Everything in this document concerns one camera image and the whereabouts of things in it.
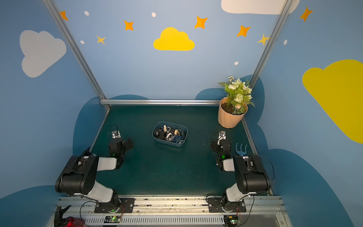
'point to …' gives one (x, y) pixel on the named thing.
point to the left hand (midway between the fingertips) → (126, 138)
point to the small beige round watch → (176, 132)
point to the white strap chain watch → (168, 138)
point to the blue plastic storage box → (170, 127)
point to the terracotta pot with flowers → (232, 108)
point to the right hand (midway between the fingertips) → (223, 138)
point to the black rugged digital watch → (160, 134)
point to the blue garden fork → (240, 152)
